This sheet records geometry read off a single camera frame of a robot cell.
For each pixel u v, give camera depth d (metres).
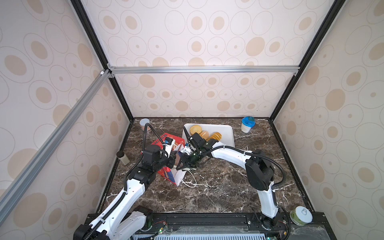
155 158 0.59
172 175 0.77
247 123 1.05
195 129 1.06
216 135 1.05
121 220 0.46
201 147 0.70
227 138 1.06
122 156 0.89
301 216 0.71
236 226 0.73
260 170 0.51
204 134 1.03
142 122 1.10
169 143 0.66
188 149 0.81
